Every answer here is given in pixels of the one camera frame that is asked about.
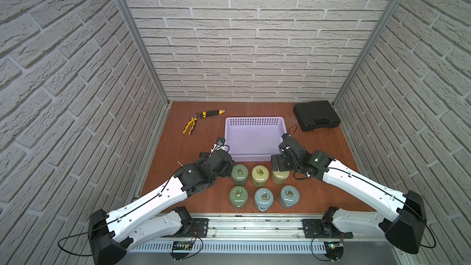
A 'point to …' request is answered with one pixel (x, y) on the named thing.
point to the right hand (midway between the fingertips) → (282, 159)
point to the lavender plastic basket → (257, 138)
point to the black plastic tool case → (315, 115)
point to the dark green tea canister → (239, 174)
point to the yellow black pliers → (192, 121)
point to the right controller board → (334, 249)
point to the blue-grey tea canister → (264, 199)
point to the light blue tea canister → (289, 197)
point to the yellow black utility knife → (211, 113)
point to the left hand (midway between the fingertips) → (223, 155)
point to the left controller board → (181, 245)
